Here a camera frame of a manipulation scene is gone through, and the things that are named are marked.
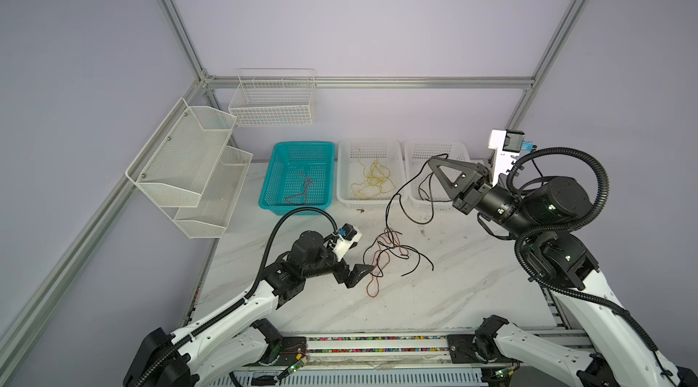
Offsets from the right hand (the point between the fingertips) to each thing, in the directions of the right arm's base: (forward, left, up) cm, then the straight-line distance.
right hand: (429, 163), depth 46 cm
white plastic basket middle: (+53, 0, -47) cm, 71 cm away
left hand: (0, +12, -37) cm, 39 cm away
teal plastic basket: (+45, +40, -51) cm, 78 cm away
